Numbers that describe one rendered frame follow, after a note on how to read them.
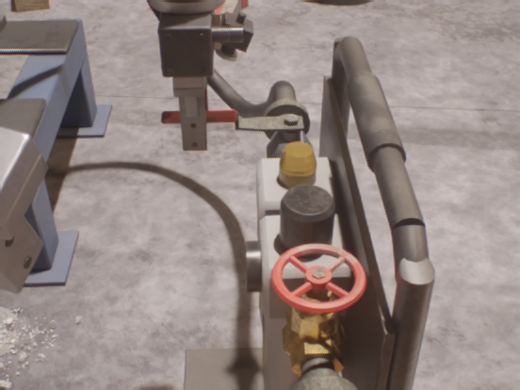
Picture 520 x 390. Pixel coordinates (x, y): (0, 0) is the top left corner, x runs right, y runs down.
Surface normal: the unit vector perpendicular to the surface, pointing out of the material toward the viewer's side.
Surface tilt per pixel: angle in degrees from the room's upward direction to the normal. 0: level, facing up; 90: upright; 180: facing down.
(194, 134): 90
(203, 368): 0
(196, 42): 90
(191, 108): 120
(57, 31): 0
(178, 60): 90
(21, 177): 96
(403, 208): 15
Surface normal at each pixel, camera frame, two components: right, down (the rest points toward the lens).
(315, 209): 0.00, -0.79
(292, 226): -0.58, 0.50
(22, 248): 0.96, 0.26
